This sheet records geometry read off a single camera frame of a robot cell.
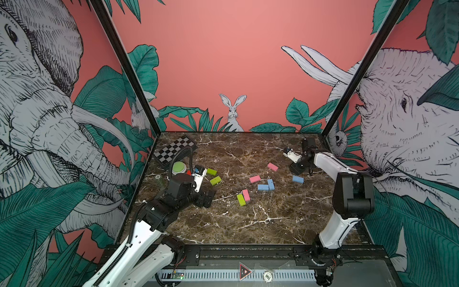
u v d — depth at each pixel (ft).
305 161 2.75
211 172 3.33
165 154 3.42
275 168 3.38
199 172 2.01
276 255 2.50
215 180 3.19
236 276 2.30
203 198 2.05
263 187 3.11
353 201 1.64
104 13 2.31
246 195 2.97
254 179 3.24
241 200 2.96
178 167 3.42
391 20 2.35
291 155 2.93
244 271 2.30
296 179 3.18
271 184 3.13
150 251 1.96
